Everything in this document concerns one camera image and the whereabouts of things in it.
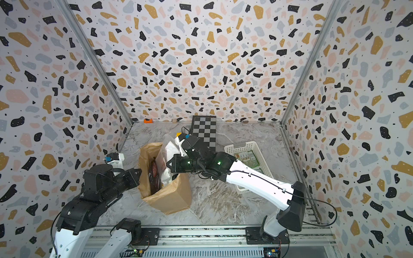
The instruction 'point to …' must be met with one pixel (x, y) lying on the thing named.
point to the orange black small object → (147, 121)
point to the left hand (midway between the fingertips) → (144, 169)
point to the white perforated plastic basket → (234, 149)
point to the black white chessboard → (204, 127)
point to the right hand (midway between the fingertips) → (165, 166)
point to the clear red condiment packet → (161, 159)
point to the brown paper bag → (173, 198)
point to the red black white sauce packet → (154, 177)
